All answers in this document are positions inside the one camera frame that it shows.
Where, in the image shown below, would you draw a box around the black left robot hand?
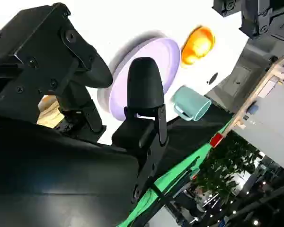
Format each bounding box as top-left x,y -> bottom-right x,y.
213,0 -> 284,41

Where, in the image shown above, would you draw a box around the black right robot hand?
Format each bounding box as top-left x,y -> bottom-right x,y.
0,2 -> 169,227

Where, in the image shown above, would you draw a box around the orange toy bread roll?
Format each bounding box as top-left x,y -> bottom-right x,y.
181,25 -> 216,66

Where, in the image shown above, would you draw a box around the wood-edged grey desk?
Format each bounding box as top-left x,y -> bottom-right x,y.
221,48 -> 284,175

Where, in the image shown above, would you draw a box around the lilac plate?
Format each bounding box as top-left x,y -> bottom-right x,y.
97,30 -> 182,121

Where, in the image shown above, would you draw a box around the pale green mug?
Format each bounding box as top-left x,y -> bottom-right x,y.
171,85 -> 213,122

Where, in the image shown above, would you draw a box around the red tape marker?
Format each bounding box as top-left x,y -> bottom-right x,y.
210,132 -> 224,148

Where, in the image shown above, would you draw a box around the green leafy plants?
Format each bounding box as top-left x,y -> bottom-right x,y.
195,131 -> 262,206

